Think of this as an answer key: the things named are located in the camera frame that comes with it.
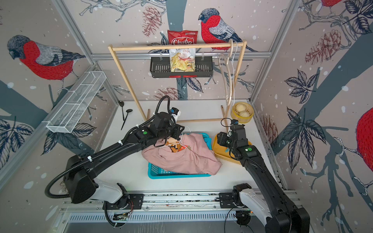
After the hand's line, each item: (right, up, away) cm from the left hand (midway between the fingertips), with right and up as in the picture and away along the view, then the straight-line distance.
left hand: (185, 125), depth 77 cm
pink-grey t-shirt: (+2, -15, +1) cm, 16 cm away
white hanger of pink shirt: (-2, -8, +3) cm, 9 cm away
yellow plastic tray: (+24, -19, +13) cm, 33 cm away
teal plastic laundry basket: (-17, -27, +3) cm, 32 cm away
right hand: (+20, -6, +4) cm, 21 cm away
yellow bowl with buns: (+42, +7, +29) cm, 52 cm away
